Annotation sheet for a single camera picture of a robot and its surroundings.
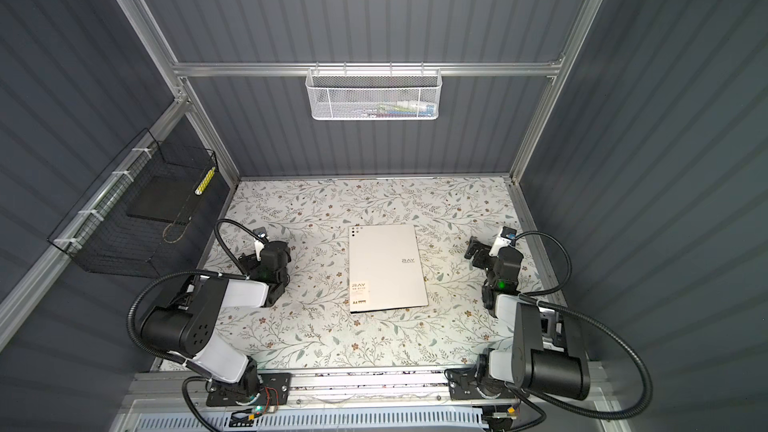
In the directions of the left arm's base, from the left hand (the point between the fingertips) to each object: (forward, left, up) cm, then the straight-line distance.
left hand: (258, 251), depth 92 cm
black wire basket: (-10, +23, +26) cm, 36 cm away
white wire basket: (+65, -38, +16) cm, 77 cm away
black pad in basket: (+3, +17, +22) cm, 28 cm away
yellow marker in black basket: (+9, +9, +22) cm, 26 cm away
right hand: (-4, -72, +4) cm, 72 cm away
